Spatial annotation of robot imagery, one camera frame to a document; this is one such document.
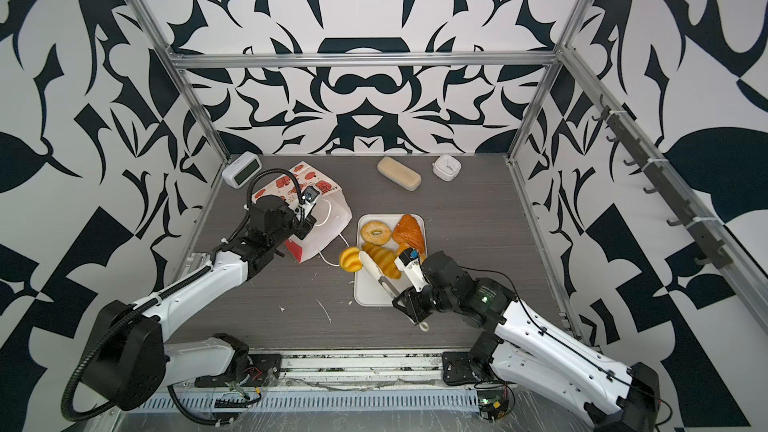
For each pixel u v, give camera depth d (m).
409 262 0.66
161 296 0.46
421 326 0.67
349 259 0.78
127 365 0.40
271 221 0.63
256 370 0.73
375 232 0.96
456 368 0.74
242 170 1.07
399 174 1.11
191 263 0.90
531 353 0.49
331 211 0.97
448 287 0.54
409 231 0.95
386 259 0.88
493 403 0.71
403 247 0.92
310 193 0.71
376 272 0.75
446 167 1.14
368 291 0.87
